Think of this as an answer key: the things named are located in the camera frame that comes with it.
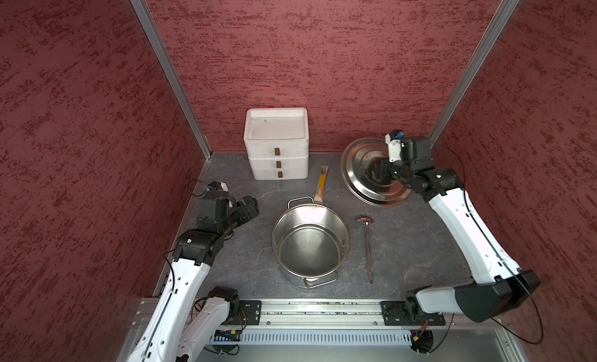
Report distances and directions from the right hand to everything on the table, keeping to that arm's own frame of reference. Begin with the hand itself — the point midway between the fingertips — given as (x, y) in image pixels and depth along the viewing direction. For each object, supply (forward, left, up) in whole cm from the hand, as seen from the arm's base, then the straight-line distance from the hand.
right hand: (379, 167), depth 76 cm
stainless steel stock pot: (-13, +24, -29) cm, 40 cm away
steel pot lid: (0, +4, -1) cm, 5 cm away
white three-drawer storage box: (+20, +36, -5) cm, 42 cm away
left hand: (-12, +45, -7) cm, 47 cm away
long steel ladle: (-5, 0, -28) cm, 29 cm away
